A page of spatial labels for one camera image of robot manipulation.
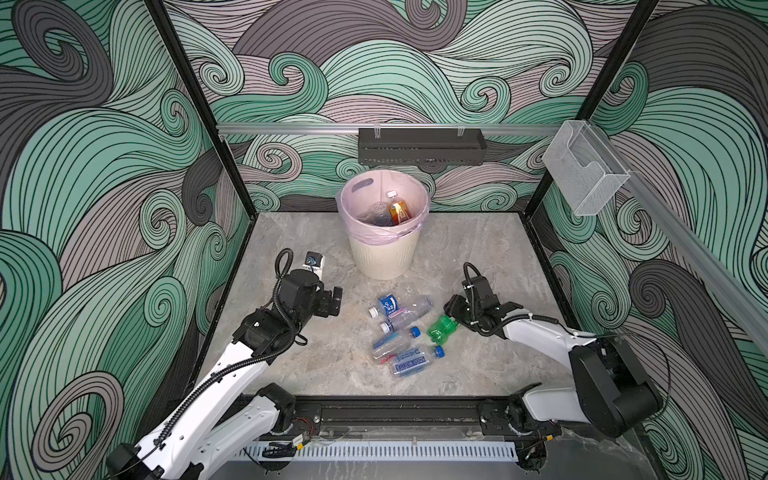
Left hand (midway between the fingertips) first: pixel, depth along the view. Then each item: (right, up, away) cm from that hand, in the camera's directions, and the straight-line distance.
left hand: (323, 282), depth 75 cm
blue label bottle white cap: (+22, -10, +14) cm, 27 cm away
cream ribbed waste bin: (+16, +4, +17) cm, 24 cm away
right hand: (+37, -11, +16) cm, 41 cm away
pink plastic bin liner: (+12, +28, +22) cm, 37 cm away
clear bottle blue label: (+15, +19, +25) cm, 35 cm away
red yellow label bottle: (+21, +21, +23) cm, 38 cm away
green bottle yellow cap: (+33, -15, +9) cm, 37 cm away
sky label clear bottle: (+23, -22, +3) cm, 31 cm away
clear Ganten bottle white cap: (+24, -11, +13) cm, 30 cm away
